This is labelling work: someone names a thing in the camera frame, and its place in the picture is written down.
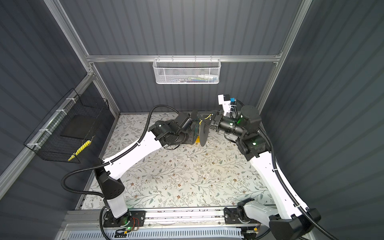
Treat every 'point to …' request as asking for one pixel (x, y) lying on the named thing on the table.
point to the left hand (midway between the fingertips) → (192, 136)
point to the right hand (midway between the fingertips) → (198, 118)
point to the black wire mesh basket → (75, 122)
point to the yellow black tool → (80, 150)
